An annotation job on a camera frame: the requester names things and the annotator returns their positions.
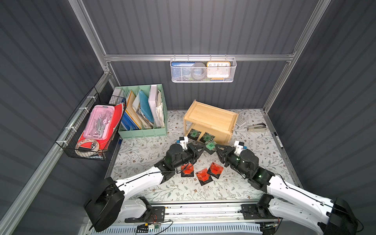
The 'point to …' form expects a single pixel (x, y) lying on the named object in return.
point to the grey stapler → (257, 128)
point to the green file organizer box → (134, 124)
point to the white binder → (152, 103)
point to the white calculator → (241, 121)
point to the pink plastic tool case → (99, 124)
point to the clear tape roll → (95, 146)
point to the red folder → (119, 109)
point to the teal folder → (145, 105)
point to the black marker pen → (278, 140)
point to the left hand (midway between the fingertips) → (206, 147)
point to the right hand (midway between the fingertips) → (217, 145)
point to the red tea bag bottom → (204, 176)
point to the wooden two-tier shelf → (218, 123)
